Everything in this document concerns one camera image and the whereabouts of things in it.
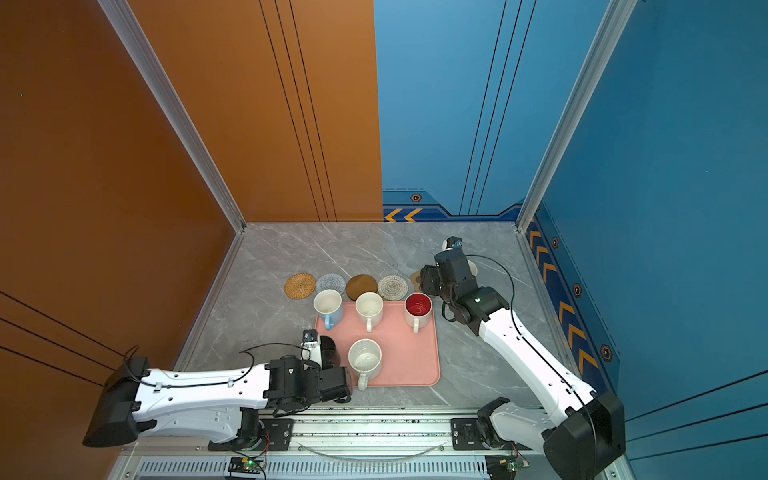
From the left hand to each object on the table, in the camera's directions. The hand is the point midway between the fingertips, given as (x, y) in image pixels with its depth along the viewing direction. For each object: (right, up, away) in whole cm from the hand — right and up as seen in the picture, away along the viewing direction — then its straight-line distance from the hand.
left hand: (332, 375), depth 76 cm
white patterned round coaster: (+16, +20, +24) cm, 35 cm away
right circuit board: (+42, -19, -6) cm, 47 cm away
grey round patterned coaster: (-6, +21, +26) cm, 34 cm away
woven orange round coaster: (-16, +20, +26) cm, 37 cm away
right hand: (+25, +26, +3) cm, 36 cm away
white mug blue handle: (-4, +16, +14) cm, 22 cm away
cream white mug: (+8, +14, +15) cm, 23 cm away
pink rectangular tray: (+21, 0, +11) cm, 23 cm away
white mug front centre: (+8, +2, +8) cm, 11 cm away
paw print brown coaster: (+24, +22, +26) cm, 42 cm away
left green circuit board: (-20, -19, -5) cm, 28 cm away
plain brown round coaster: (+4, +20, +26) cm, 33 cm away
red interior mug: (+24, +13, +17) cm, 32 cm away
